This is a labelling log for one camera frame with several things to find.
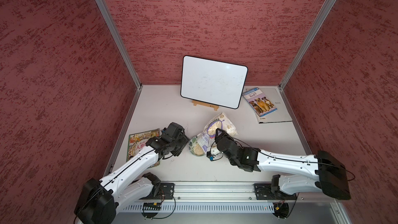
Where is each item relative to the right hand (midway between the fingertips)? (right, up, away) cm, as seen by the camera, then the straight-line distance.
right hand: (220, 129), depth 78 cm
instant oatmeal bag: (-8, -5, -1) cm, 9 cm away
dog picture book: (+32, +12, +29) cm, 44 cm away
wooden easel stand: (-7, +12, +26) cm, 29 cm away
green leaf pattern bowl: (-14, -13, +9) cm, 21 cm away
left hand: (-18, -9, +3) cm, 20 cm away
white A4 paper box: (+46, +5, +28) cm, 54 cm away
